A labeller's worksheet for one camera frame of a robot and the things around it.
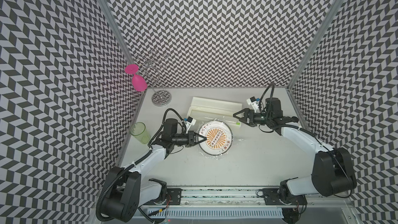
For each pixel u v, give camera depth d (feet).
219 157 2.37
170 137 2.17
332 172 1.39
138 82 3.10
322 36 2.80
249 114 2.37
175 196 2.37
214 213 2.27
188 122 2.53
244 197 2.46
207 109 3.55
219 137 2.49
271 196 2.41
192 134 2.32
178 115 2.58
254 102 2.49
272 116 2.16
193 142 2.34
